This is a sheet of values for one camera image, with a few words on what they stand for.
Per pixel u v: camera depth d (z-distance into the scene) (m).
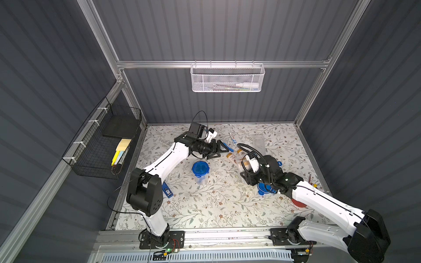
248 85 0.89
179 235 0.75
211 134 0.79
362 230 0.41
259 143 1.09
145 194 0.46
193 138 0.68
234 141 1.11
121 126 0.81
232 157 1.00
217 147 0.73
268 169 0.60
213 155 0.75
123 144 0.77
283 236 0.73
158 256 0.72
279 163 0.99
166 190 0.85
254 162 0.71
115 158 0.71
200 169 0.85
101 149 0.72
